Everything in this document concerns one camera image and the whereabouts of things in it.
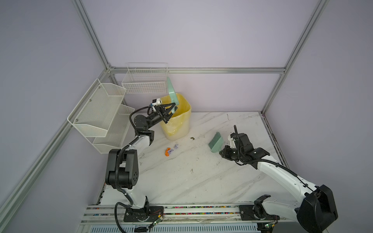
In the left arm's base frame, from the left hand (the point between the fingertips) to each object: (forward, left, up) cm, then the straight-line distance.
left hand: (176, 105), depth 72 cm
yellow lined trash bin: (+3, 0, -20) cm, 20 cm away
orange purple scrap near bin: (-6, +7, -36) cm, 37 cm away
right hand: (-13, -24, -23) cm, 36 cm away
